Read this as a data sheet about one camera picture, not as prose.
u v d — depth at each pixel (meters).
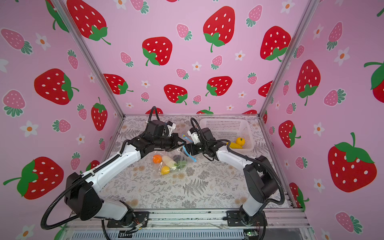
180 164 0.83
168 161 0.90
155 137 0.62
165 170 0.87
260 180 0.46
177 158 0.81
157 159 0.91
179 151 0.80
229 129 1.11
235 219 0.73
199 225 0.73
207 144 0.69
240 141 0.98
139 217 0.75
